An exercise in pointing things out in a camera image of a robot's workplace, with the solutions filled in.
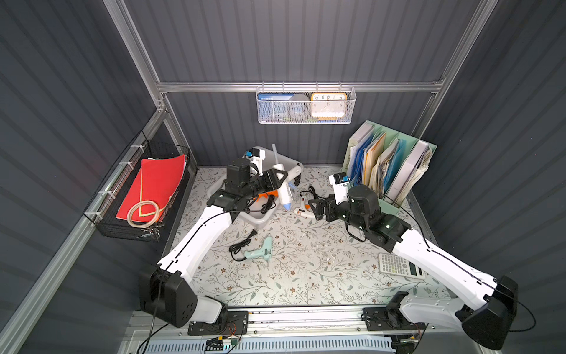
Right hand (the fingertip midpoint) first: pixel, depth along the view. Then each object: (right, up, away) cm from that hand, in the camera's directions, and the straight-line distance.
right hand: (325, 196), depth 73 cm
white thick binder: (+43, +19, +18) cm, 50 cm away
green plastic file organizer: (+25, +16, +20) cm, 36 cm away
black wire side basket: (-57, -9, -6) cm, 58 cm away
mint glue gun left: (-22, -23, +14) cm, 35 cm away
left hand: (-14, +7, +1) cm, 16 cm away
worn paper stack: (+38, +8, +13) cm, 41 cm away
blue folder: (+20, +12, +29) cm, 37 cm away
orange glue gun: (-17, +1, -8) cm, 19 cm away
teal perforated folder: (+33, +13, +20) cm, 41 cm away
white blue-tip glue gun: (-14, +3, 0) cm, 14 cm away
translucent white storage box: (-25, -9, +14) cm, 30 cm away
